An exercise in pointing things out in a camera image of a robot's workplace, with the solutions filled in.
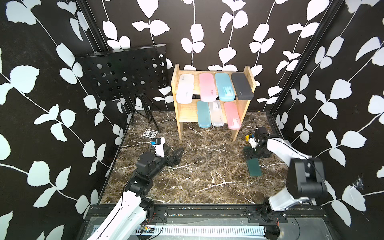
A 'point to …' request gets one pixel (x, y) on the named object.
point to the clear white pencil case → (216, 114)
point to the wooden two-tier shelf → (187, 113)
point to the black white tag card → (150, 133)
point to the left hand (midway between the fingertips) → (178, 146)
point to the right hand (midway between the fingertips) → (251, 152)
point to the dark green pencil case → (254, 167)
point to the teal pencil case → (203, 114)
